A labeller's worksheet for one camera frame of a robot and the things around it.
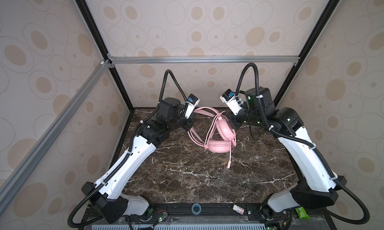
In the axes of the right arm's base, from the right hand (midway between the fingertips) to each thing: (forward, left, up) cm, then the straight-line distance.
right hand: (226, 111), depth 64 cm
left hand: (+1, +12, -1) cm, 12 cm away
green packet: (-32, -38, -39) cm, 63 cm away
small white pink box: (-30, -7, -38) cm, 49 cm away
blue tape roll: (-28, +14, -39) cm, 50 cm away
